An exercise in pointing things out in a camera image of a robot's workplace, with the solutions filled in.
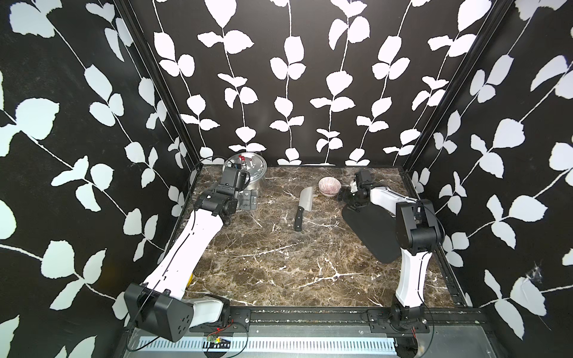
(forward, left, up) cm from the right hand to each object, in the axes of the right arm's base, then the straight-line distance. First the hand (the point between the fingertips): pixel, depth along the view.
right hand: (340, 201), depth 104 cm
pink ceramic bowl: (+10, +4, -1) cm, 11 cm away
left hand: (-13, +41, +23) cm, 49 cm away
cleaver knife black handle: (-9, +20, -1) cm, 22 cm away
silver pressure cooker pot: (+10, +39, +13) cm, 42 cm away
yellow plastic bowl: (-35, +60, 0) cm, 70 cm away
